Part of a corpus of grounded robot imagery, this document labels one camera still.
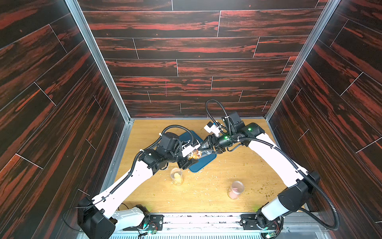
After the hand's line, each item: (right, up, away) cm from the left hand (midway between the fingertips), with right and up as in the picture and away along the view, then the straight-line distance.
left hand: (193, 154), depth 73 cm
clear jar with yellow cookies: (-10, -14, +11) cm, 20 cm away
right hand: (+4, +3, -3) cm, 6 cm away
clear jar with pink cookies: (+24, -20, +7) cm, 32 cm away
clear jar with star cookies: (+2, +1, -6) cm, 6 cm away
